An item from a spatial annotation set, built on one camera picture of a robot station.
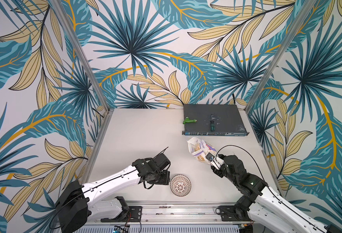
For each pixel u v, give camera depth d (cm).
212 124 103
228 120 110
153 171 57
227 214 73
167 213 75
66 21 72
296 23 74
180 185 82
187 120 107
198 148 66
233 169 57
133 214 73
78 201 40
